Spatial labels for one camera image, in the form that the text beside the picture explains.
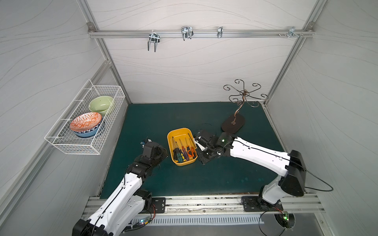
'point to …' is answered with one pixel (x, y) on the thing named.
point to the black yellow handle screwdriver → (175, 150)
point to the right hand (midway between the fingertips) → (199, 156)
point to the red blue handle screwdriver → (184, 152)
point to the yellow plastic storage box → (177, 138)
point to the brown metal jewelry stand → (235, 123)
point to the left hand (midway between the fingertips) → (165, 151)
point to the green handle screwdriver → (178, 156)
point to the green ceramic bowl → (101, 104)
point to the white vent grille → (200, 219)
